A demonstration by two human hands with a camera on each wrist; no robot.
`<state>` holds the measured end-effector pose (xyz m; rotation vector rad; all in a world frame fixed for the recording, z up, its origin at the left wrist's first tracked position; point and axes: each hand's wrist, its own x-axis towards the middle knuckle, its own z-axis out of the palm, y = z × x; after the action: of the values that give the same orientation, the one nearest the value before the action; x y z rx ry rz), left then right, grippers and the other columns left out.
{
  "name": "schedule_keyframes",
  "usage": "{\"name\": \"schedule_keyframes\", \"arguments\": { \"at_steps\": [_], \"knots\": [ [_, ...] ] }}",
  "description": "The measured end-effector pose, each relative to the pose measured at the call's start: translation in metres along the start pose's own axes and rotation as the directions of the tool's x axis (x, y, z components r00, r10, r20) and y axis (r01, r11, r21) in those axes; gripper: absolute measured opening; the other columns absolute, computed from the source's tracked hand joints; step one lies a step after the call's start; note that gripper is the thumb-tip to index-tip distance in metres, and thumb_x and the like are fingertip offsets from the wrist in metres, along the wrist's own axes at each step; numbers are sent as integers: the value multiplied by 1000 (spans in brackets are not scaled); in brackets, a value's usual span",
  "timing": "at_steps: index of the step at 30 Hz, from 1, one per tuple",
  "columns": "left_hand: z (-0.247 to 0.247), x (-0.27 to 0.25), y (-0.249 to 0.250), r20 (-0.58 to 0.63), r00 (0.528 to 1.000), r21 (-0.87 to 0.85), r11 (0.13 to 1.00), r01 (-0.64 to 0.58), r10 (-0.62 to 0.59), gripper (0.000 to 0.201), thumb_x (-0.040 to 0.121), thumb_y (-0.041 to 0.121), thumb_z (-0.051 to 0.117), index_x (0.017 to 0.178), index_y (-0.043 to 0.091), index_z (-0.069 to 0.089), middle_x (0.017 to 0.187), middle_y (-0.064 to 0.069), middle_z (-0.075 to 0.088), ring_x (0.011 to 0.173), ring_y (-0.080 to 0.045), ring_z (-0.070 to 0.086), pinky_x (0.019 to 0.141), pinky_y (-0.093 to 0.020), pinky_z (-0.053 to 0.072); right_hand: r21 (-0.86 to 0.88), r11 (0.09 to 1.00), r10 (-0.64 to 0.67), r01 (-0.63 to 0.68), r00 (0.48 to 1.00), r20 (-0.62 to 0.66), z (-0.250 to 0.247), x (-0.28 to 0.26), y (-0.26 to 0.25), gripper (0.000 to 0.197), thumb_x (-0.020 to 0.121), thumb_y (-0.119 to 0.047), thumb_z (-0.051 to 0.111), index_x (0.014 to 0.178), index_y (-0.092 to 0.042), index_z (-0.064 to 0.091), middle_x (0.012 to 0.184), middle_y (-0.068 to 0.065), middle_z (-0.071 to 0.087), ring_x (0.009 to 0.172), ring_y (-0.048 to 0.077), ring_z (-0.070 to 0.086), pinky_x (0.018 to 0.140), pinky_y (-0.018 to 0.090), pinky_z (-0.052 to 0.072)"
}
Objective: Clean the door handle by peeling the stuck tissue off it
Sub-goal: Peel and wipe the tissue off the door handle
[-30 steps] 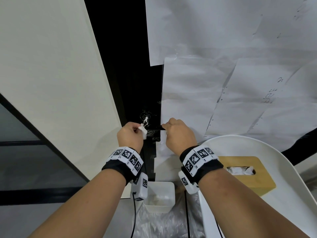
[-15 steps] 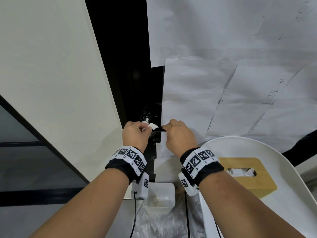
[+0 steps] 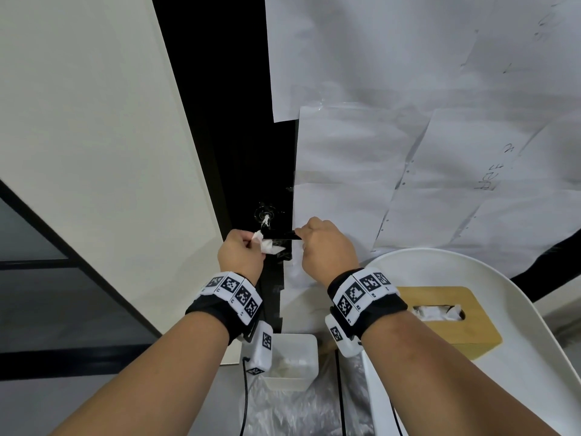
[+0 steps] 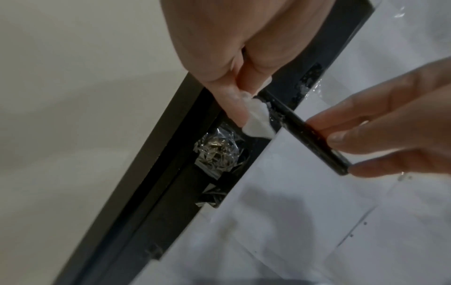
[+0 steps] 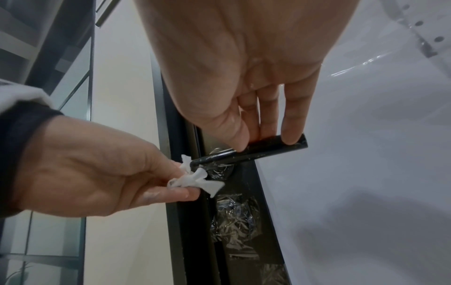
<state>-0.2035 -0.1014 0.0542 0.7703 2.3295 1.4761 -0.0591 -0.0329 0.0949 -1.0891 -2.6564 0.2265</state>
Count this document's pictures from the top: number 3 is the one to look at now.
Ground wooden tissue box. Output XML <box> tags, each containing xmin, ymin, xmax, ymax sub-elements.
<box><xmin>395</xmin><ymin>286</ymin><xmax>504</xmax><ymax>362</ymax></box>

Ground white paper sheets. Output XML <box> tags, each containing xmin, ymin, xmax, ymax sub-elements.
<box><xmin>264</xmin><ymin>0</ymin><xmax>581</xmax><ymax>334</ymax></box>

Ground person's right hand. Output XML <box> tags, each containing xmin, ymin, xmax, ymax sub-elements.
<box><xmin>295</xmin><ymin>216</ymin><xmax>363</xmax><ymax>289</ymax></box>

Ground white tissue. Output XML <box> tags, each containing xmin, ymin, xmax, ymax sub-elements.
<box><xmin>251</xmin><ymin>230</ymin><xmax>287</xmax><ymax>258</ymax></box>
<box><xmin>412</xmin><ymin>303</ymin><xmax>464</xmax><ymax>323</ymax></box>

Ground person's left hand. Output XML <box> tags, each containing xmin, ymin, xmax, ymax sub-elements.
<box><xmin>217</xmin><ymin>229</ymin><xmax>269</xmax><ymax>285</ymax></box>

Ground black left camera cable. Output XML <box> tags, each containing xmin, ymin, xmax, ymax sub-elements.
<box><xmin>239</xmin><ymin>356</ymin><xmax>251</xmax><ymax>436</ymax></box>

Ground person's right forearm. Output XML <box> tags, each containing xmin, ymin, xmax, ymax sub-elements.
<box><xmin>361</xmin><ymin>311</ymin><xmax>562</xmax><ymax>436</ymax></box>

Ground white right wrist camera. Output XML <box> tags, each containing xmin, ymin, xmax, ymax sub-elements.
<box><xmin>324</xmin><ymin>312</ymin><xmax>363</xmax><ymax>358</ymax></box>

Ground black right wristband with markers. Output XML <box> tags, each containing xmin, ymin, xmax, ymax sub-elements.
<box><xmin>326</xmin><ymin>266</ymin><xmax>409</xmax><ymax>339</ymax></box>

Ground black wristband with markers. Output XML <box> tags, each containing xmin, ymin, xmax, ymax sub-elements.
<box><xmin>326</xmin><ymin>266</ymin><xmax>409</xmax><ymax>339</ymax></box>
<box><xmin>185</xmin><ymin>271</ymin><xmax>264</xmax><ymax>345</ymax></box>

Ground white plastic chair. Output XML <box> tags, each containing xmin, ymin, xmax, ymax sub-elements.
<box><xmin>361</xmin><ymin>247</ymin><xmax>581</xmax><ymax>436</ymax></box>

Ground black framed glass partition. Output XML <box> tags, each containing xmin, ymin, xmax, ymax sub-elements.
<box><xmin>0</xmin><ymin>179</ymin><xmax>163</xmax><ymax>383</ymax></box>

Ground black camera cable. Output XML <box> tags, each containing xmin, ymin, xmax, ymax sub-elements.
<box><xmin>239</xmin><ymin>356</ymin><xmax>251</xmax><ymax>436</ymax></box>
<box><xmin>389</xmin><ymin>401</ymin><xmax>405</xmax><ymax>436</ymax></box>

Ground black left wristband with markers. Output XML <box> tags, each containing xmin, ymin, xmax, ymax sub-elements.
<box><xmin>185</xmin><ymin>271</ymin><xmax>264</xmax><ymax>345</ymax></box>

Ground black right camera cable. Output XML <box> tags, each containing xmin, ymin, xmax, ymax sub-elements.
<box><xmin>389</xmin><ymin>401</ymin><xmax>405</xmax><ymax>436</ymax></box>

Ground clear plastic sheet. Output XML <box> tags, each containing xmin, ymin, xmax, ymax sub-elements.
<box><xmin>238</xmin><ymin>354</ymin><xmax>378</xmax><ymax>436</ymax></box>

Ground person's left forearm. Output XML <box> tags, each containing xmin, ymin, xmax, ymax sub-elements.
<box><xmin>50</xmin><ymin>311</ymin><xmax>230</xmax><ymax>436</ymax></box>

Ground white plastic bin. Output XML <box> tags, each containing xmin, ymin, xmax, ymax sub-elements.
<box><xmin>260</xmin><ymin>333</ymin><xmax>320</xmax><ymax>392</ymax></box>

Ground black door handle with foam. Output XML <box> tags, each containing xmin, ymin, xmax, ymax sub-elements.
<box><xmin>256</xmin><ymin>208</ymin><xmax>304</xmax><ymax>243</ymax></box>

